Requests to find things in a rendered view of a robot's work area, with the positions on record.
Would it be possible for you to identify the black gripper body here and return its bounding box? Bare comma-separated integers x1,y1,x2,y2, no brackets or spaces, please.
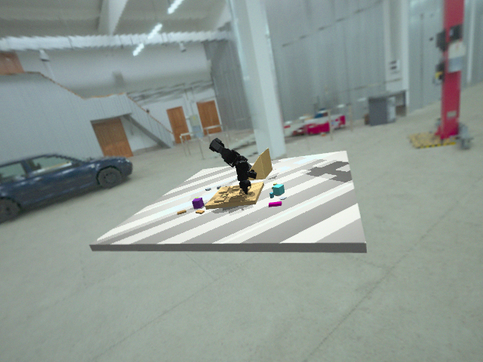
236,170,251,189

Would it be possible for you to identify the large teal square block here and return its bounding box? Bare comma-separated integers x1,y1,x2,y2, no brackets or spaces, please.
272,184,285,195

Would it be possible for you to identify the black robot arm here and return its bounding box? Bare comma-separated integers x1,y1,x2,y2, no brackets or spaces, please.
209,138,257,179

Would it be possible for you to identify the purple cube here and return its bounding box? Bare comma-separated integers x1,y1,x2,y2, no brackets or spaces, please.
192,198,204,209

